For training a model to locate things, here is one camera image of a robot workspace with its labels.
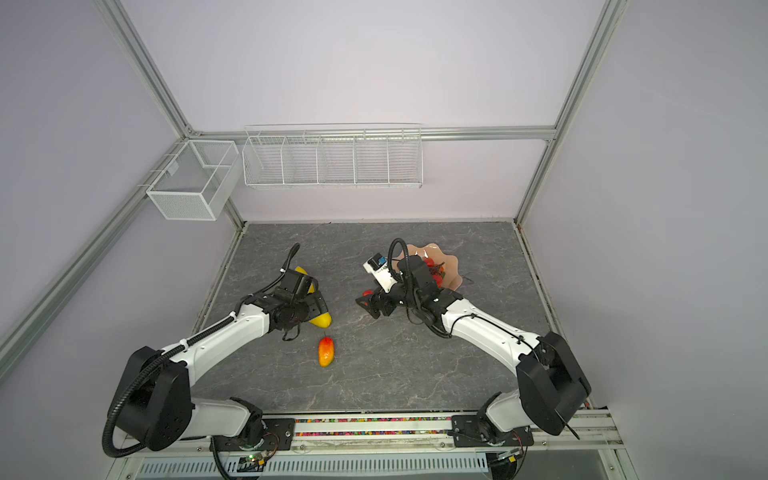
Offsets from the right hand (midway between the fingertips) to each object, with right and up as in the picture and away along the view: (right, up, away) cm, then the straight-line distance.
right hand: (368, 291), depth 80 cm
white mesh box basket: (-57, +33, +16) cm, 68 cm away
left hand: (-17, -7, +8) cm, 20 cm away
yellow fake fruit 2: (-15, -10, +10) cm, 20 cm away
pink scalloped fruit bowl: (+26, +2, +18) cm, 32 cm away
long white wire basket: (-14, +43, +19) cm, 49 cm away
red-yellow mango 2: (-12, -17, +5) cm, 22 cm away
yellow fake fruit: (-13, +2, -7) cm, 15 cm away
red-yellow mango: (-2, -3, +18) cm, 19 cm away
